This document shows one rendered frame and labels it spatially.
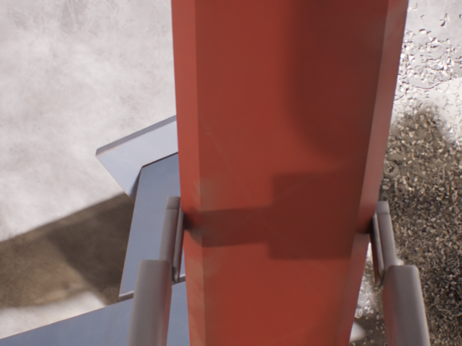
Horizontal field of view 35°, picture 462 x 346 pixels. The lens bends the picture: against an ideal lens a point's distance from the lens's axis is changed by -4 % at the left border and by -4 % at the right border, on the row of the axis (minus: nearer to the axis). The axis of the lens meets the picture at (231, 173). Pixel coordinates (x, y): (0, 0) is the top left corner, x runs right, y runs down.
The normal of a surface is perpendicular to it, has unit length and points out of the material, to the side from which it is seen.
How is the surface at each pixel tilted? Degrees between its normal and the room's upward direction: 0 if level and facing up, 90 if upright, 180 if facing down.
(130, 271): 90
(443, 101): 2
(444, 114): 2
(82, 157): 0
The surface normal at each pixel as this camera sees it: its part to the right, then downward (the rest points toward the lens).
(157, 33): -0.04, 0.66
